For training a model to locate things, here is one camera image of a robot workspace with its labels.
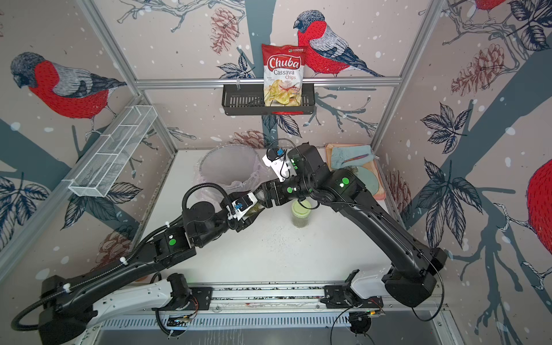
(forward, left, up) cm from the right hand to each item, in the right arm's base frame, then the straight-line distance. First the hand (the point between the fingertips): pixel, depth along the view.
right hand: (259, 193), depth 60 cm
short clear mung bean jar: (-2, +1, -4) cm, 5 cm away
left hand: (+2, +1, -4) cm, 5 cm away
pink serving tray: (+43, -54, -36) cm, 78 cm away
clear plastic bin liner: (+23, +16, -16) cm, 32 cm away
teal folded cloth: (+48, -44, -33) cm, 72 cm away
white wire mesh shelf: (+19, +58, -3) cm, 61 cm away
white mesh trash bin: (+23, +15, -15) cm, 31 cm away
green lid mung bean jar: (+6, -13, -23) cm, 27 cm away
